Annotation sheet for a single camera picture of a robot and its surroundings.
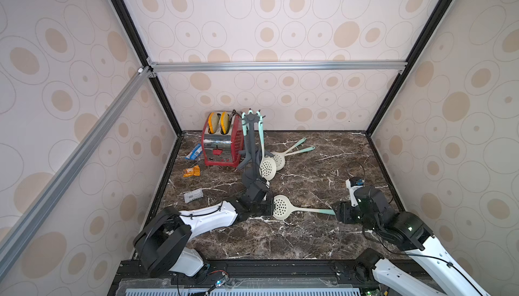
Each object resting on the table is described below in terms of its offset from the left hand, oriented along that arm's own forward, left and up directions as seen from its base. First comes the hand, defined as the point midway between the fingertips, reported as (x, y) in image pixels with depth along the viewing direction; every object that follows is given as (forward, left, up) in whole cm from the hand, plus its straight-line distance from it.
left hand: (279, 207), depth 82 cm
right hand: (-4, -21, +10) cm, 24 cm away
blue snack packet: (+34, +43, -7) cm, 56 cm away
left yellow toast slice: (+38, +31, +11) cm, 50 cm away
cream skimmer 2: (+1, -2, -4) cm, 4 cm away
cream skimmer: (+16, +5, +4) cm, 18 cm away
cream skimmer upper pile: (+29, -2, -4) cm, 29 cm away
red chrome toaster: (+26, +27, +5) cm, 38 cm away
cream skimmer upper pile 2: (+43, -15, -8) cm, 46 cm away
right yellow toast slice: (+39, +26, +11) cm, 48 cm away
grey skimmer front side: (+18, +14, +10) cm, 25 cm away
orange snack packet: (+21, +43, -7) cm, 48 cm away
